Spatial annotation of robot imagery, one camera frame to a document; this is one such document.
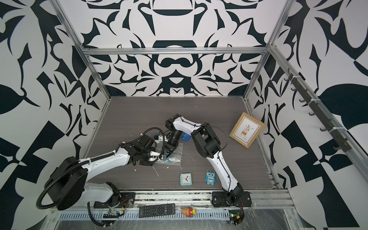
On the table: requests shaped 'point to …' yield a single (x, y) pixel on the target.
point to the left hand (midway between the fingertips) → (151, 150)
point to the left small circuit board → (112, 213)
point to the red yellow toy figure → (189, 212)
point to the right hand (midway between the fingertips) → (166, 153)
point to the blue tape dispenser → (185, 136)
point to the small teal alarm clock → (186, 178)
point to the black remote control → (156, 210)
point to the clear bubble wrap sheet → (175, 158)
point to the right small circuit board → (235, 216)
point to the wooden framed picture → (246, 130)
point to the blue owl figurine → (210, 178)
